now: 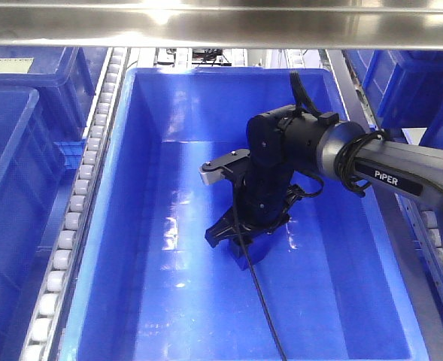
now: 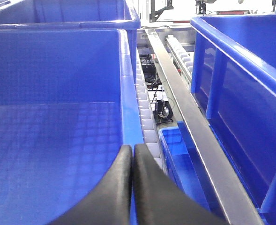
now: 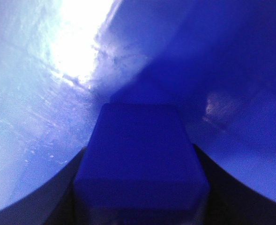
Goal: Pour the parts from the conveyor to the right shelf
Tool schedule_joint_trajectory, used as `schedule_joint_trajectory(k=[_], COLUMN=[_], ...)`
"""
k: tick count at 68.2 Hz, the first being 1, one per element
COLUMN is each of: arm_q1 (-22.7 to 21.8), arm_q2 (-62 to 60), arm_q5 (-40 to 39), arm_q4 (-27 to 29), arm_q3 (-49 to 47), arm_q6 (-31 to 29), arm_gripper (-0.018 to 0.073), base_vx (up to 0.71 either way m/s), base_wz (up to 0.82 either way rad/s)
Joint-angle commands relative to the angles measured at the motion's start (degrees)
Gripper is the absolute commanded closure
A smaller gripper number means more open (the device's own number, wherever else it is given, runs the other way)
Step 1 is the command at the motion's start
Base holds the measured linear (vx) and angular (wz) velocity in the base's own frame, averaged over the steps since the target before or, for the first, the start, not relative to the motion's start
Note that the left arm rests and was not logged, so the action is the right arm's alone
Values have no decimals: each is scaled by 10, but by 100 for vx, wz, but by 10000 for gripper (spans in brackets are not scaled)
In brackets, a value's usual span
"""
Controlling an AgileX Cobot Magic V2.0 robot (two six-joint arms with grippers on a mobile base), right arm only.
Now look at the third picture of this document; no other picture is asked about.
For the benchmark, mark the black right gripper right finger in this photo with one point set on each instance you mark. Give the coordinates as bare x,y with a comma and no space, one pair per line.
233,206

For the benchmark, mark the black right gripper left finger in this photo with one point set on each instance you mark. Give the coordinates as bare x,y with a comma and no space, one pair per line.
46,204

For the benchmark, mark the blue plastic box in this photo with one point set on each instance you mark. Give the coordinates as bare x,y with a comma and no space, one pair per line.
140,152

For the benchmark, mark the large blue plastic bin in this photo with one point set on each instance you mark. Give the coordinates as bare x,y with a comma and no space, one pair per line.
210,47

